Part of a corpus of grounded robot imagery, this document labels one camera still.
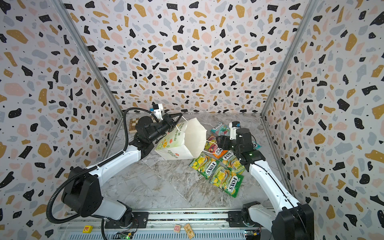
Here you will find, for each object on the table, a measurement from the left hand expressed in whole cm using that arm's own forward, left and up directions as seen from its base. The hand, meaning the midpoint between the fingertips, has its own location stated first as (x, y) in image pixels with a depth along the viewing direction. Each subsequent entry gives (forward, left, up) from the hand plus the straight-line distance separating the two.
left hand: (182, 112), depth 71 cm
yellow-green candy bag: (-9, -28, -34) cm, 45 cm away
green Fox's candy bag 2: (-21, -24, -34) cm, 47 cm away
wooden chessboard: (+24, +42, -35) cm, 59 cm away
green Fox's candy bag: (-11, -11, -34) cm, 37 cm away
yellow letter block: (-42, +45, -35) cm, 71 cm away
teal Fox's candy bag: (+17, -24, -35) cm, 46 cm away
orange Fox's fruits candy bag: (-2, -21, -36) cm, 42 cm away
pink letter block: (-43, +3, -36) cm, 56 cm away
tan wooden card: (-44, -3, -35) cm, 57 cm away
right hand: (-4, -19, -14) cm, 24 cm away
